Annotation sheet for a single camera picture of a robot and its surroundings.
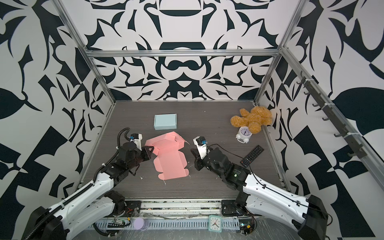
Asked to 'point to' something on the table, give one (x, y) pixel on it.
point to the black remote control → (251, 155)
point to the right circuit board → (247, 226)
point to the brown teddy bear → (258, 116)
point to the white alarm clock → (243, 135)
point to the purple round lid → (140, 223)
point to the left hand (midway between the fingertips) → (154, 145)
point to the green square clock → (215, 223)
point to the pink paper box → (170, 161)
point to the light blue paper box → (165, 121)
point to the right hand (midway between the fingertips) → (191, 150)
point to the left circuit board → (118, 223)
